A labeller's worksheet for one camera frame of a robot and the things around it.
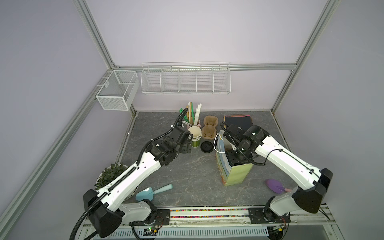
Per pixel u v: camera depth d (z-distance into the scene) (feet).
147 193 2.64
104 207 1.25
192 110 3.26
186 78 3.24
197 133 3.03
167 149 1.66
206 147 3.27
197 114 3.26
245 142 1.62
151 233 2.37
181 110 3.10
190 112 3.27
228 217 2.47
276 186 2.71
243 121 3.59
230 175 2.32
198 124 3.31
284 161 1.45
